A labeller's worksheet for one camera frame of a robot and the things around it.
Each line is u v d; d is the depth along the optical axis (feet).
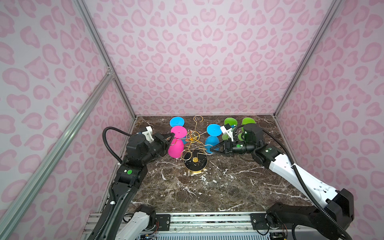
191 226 2.36
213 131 2.36
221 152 2.07
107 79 2.85
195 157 3.06
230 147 1.96
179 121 2.46
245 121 3.15
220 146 2.16
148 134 2.06
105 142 1.59
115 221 1.34
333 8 2.28
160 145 1.93
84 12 2.28
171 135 2.17
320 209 1.23
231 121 3.13
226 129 2.18
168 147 1.99
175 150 2.45
